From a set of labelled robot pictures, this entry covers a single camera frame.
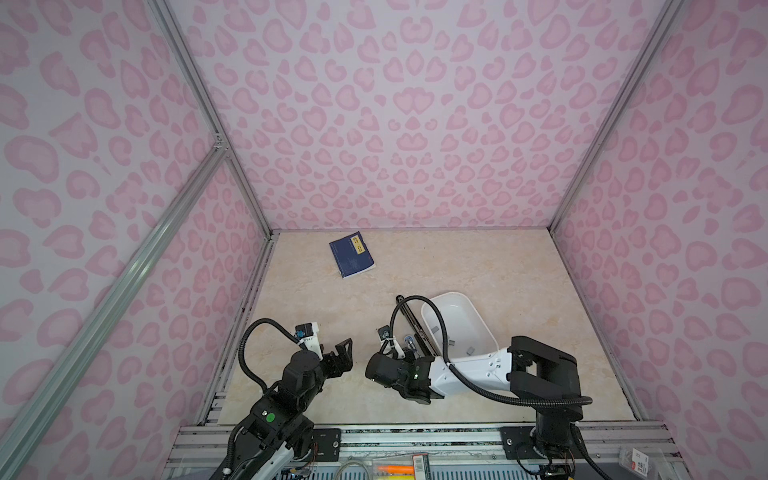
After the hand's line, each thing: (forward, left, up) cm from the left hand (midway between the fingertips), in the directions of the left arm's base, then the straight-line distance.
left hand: (340, 340), depth 78 cm
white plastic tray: (+7, -37, -13) cm, 40 cm away
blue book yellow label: (+39, +1, -13) cm, 41 cm away
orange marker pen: (-27, -14, -11) cm, 32 cm away
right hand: (-1, -12, -10) cm, 16 cm away
